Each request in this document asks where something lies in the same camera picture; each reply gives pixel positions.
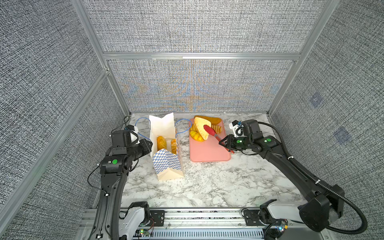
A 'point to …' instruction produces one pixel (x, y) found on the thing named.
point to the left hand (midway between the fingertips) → (151, 142)
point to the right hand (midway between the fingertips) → (220, 141)
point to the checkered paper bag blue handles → (168, 165)
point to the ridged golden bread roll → (218, 129)
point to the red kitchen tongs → (212, 132)
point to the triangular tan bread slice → (199, 123)
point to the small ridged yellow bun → (196, 136)
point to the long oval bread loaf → (213, 121)
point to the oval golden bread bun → (161, 143)
